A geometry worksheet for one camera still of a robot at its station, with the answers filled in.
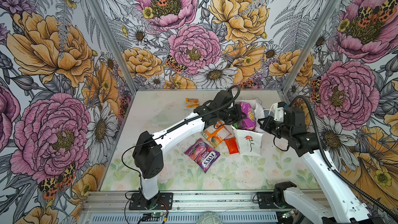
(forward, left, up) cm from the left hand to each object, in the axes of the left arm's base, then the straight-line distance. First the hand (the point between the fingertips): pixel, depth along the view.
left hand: (246, 120), depth 74 cm
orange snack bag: (+5, +13, -22) cm, 26 cm away
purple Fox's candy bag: (-8, +20, -22) cm, 31 cm away
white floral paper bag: (-6, -3, -9) cm, 11 cm away
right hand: (-2, -5, -2) cm, 6 cm away
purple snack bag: (-1, -1, 0) cm, 2 cm away
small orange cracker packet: (+31, +28, -24) cm, 48 cm away
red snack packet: (-1, +3, -24) cm, 24 cm away
